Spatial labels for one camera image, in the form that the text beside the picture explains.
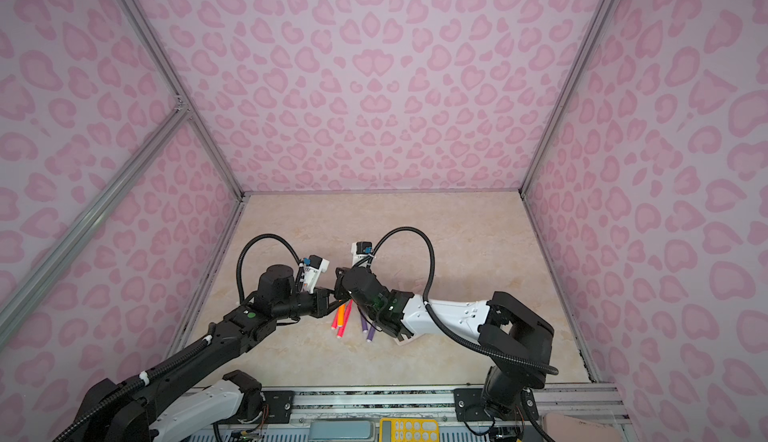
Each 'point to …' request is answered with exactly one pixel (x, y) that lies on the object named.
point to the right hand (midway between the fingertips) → (333, 273)
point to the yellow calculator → (408, 430)
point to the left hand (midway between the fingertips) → (346, 291)
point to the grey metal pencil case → (341, 431)
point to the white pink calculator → (405, 339)
